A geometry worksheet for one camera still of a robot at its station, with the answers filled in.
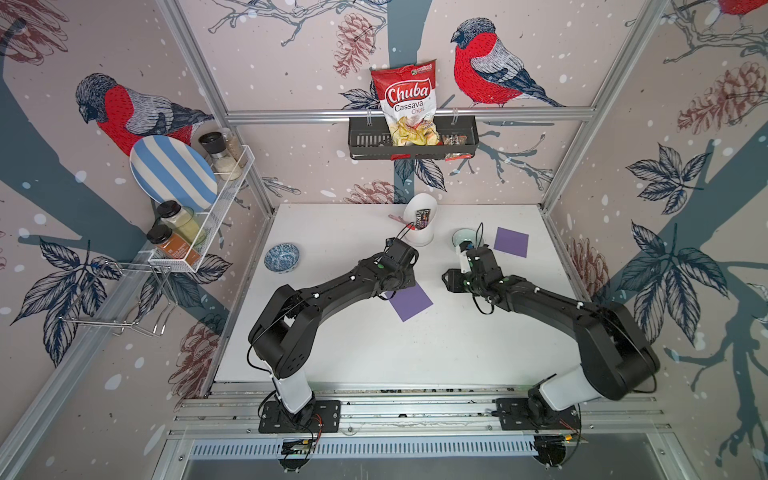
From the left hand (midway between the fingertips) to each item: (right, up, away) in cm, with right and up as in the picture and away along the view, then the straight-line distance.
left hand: (414, 270), depth 89 cm
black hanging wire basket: (-14, +42, +6) cm, 45 cm away
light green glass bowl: (+19, +11, +15) cm, 26 cm away
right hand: (+11, -2, +3) cm, 11 cm away
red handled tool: (-3, +15, +12) cm, 20 cm away
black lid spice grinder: (-55, +31, -6) cm, 63 cm away
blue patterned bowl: (-46, +2, +15) cm, 48 cm away
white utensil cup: (+3, +23, +14) cm, 27 cm away
